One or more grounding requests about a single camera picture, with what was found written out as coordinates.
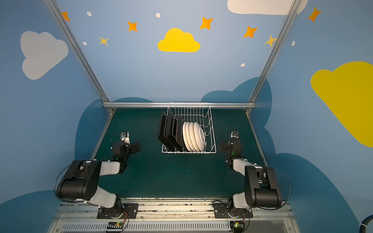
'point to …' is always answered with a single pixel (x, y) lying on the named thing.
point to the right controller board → (236, 226)
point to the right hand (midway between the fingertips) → (232, 141)
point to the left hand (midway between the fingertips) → (131, 139)
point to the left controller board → (115, 225)
